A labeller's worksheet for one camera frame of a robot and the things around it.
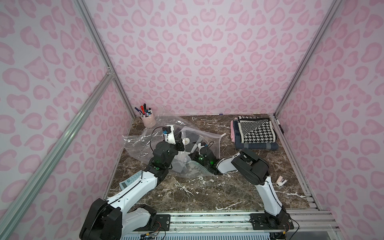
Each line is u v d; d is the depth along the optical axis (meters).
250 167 0.56
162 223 0.73
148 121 1.07
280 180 0.84
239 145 0.99
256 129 1.00
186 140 0.98
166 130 0.65
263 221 0.73
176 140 0.69
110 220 0.39
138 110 1.04
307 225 0.72
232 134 1.06
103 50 0.83
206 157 0.78
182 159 0.81
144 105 1.06
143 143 1.02
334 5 0.69
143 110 1.04
